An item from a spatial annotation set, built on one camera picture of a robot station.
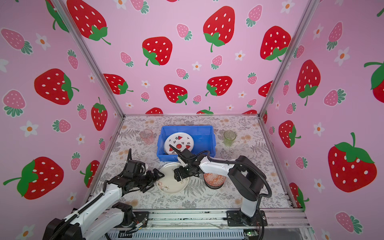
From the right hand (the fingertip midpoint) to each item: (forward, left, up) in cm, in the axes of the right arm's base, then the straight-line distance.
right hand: (179, 175), depth 86 cm
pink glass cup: (+32, +33, -7) cm, 46 cm away
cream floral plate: (-5, +6, -3) cm, 8 cm away
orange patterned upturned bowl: (-2, -20, +3) cm, 21 cm away
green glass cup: (+32, -30, 0) cm, 44 cm away
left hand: (-4, +10, +2) cm, 11 cm away
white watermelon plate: (+25, +5, 0) cm, 26 cm away
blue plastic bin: (+33, -11, -4) cm, 35 cm away
